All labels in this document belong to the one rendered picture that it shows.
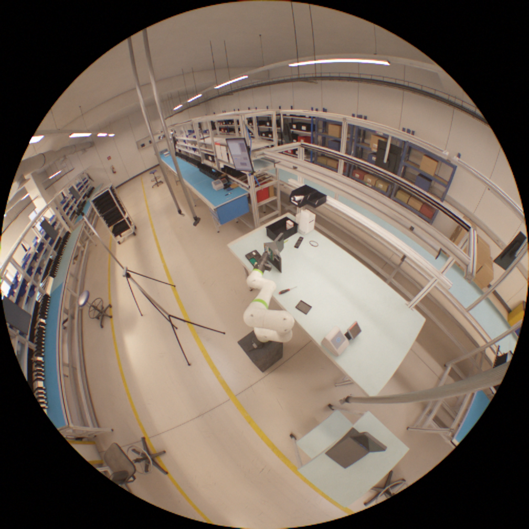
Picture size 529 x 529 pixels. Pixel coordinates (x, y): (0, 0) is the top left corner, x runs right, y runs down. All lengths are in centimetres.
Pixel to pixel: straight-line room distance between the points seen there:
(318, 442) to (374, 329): 128
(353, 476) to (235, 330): 215
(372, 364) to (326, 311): 57
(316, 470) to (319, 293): 139
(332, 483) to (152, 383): 243
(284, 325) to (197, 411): 191
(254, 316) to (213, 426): 184
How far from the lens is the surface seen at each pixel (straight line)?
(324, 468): 142
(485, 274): 440
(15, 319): 336
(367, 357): 151
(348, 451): 137
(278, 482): 267
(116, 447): 264
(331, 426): 215
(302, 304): 152
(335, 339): 132
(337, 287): 166
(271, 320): 98
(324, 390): 241
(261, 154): 156
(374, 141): 466
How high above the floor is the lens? 235
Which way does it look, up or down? 50 degrees down
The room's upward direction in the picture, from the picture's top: 8 degrees counter-clockwise
